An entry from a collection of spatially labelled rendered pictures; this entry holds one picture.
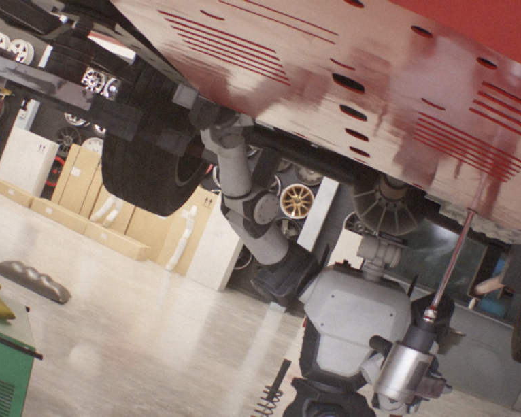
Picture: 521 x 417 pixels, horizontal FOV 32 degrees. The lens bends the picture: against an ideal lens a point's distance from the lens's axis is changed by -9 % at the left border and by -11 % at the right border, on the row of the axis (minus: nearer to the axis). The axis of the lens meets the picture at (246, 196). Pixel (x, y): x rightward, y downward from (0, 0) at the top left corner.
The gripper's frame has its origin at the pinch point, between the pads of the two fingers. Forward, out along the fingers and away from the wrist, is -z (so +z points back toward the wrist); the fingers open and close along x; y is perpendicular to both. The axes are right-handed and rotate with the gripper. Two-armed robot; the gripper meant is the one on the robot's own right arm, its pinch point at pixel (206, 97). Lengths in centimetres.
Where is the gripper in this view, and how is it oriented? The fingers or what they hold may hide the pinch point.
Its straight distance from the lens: 201.2
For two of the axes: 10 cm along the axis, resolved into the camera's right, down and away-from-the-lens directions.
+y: 9.1, 3.8, -1.5
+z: 1.5, 0.4, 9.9
